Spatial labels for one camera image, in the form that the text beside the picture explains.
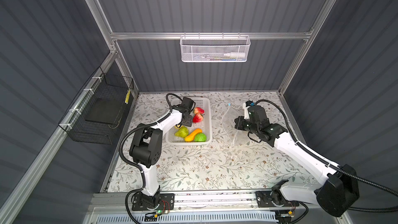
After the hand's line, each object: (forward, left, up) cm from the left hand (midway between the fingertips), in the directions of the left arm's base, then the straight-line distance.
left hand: (181, 120), depth 96 cm
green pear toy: (-9, -1, -1) cm, 9 cm away
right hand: (-11, -30, +12) cm, 35 cm away
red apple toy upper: (+9, -11, -2) cm, 15 cm away
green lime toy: (-13, -11, 0) cm, 17 cm away
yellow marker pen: (+4, +27, +19) cm, 33 cm away
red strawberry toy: (+2, -11, -1) cm, 11 cm away
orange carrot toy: (-11, -6, -3) cm, 13 cm away
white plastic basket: (-2, -15, -4) cm, 16 cm away
